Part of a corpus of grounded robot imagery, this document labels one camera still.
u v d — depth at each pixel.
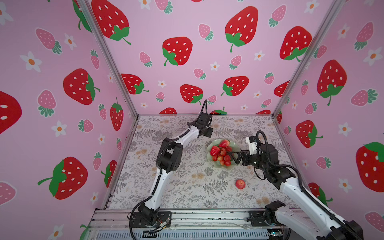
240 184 0.82
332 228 0.40
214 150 0.93
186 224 0.73
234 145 0.97
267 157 0.58
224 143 0.95
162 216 0.75
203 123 0.82
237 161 0.70
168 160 0.62
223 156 0.90
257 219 0.73
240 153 0.69
